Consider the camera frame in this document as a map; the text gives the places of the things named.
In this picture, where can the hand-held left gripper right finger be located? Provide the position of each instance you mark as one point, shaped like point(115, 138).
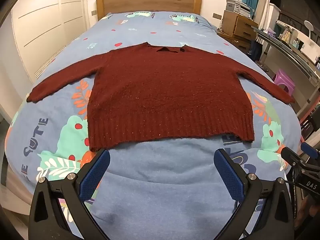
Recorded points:
point(228, 177)

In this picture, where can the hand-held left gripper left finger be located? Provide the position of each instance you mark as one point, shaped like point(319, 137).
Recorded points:
point(96, 172)

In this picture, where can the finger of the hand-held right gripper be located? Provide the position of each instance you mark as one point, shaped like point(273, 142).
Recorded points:
point(291, 155)
point(310, 149)

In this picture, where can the dark red knit sweater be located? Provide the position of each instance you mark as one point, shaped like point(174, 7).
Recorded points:
point(162, 92)

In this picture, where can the chair with red trim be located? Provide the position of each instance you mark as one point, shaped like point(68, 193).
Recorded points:
point(307, 127)

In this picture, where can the blue printed blanket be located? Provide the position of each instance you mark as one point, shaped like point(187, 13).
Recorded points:
point(162, 175)

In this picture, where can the purple plastic stool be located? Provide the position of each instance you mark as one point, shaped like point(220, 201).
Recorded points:
point(283, 78)

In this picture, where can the grey desk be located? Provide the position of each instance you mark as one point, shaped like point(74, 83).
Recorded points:
point(287, 52)

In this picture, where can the dark blue bag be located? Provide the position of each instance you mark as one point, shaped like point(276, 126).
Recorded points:
point(256, 51)

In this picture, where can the white desk lamp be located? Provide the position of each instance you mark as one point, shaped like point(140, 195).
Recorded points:
point(308, 25)

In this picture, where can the wooden drawer chest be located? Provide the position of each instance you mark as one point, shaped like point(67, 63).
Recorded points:
point(240, 27)

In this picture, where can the grey printer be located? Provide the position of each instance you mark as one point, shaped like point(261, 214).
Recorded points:
point(238, 6)

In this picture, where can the white wardrobe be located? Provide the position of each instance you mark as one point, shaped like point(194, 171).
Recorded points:
point(50, 17)

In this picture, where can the wooden headboard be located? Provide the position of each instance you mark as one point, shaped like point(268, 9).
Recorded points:
point(150, 2)

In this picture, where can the wall socket plate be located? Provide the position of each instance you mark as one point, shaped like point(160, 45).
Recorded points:
point(216, 15)

